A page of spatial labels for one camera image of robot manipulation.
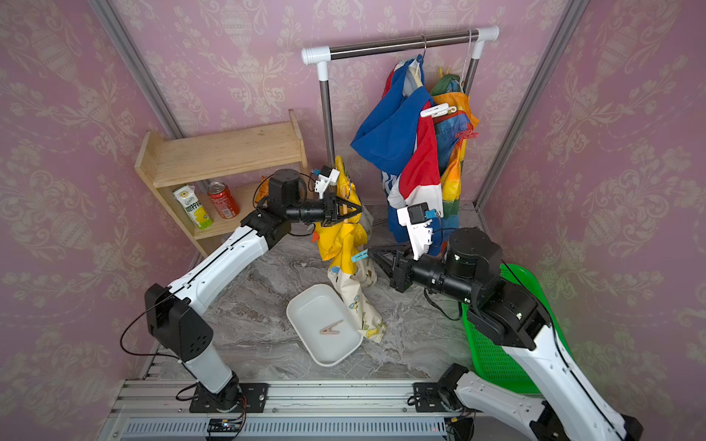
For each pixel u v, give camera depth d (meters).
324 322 0.88
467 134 0.62
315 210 0.64
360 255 0.54
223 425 0.72
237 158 0.73
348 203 0.69
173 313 0.43
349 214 0.68
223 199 0.81
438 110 0.58
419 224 0.45
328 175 0.67
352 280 0.70
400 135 0.66
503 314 0.36
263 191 0.92
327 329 0.85
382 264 0.51
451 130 0.65
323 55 0.51
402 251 0.47
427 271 0.44
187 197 0.76
